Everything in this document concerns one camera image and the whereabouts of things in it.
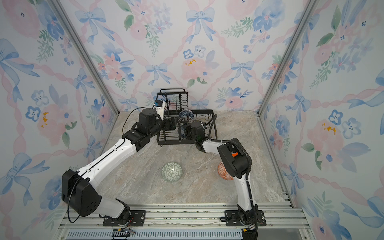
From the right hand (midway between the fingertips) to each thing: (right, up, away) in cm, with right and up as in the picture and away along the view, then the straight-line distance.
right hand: (181, 123), depth 97 cm
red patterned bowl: (+26, -30, -9) cm, 40 cm away
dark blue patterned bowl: (+3, +8, +17) cm, 19 cm away
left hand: (-4, +4, -19) cm, 19 cm away
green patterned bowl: (-5, -29, -9) cm, 31 cm away
